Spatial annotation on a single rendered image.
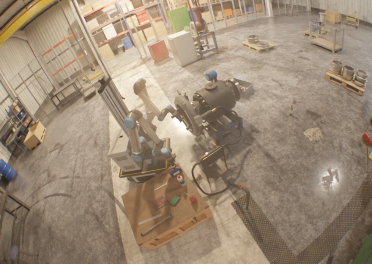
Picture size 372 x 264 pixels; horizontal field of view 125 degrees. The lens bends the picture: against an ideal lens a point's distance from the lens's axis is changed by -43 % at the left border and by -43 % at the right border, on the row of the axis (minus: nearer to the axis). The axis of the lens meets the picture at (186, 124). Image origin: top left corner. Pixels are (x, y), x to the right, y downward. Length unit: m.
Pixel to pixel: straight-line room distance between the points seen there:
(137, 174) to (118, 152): 0.53
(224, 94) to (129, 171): 2.04
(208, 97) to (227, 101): 0.34
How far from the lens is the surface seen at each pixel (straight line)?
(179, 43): 6.27
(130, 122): 1.76
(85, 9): 14.06
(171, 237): 2.43
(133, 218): 2.34
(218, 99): 2.76
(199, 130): 2.64
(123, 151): 2.51
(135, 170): 2.87
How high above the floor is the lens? 2.36
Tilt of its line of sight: 40 degrees down
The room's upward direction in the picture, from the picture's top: 21 degrees counter-clockwise
